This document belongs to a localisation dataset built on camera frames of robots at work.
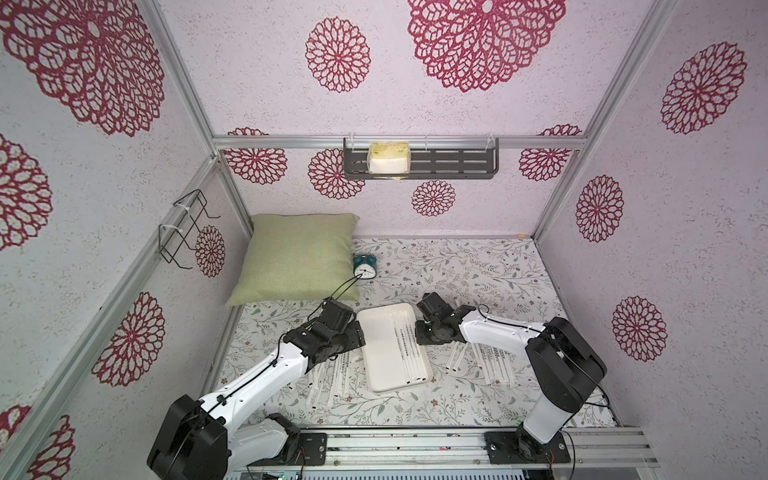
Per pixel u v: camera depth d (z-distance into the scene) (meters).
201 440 0.39
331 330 0.63
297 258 0.95
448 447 0.76
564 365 0.50
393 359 0.88
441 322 0.71
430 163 0.95
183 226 0.79
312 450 0.73
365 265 1.03
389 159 0.90
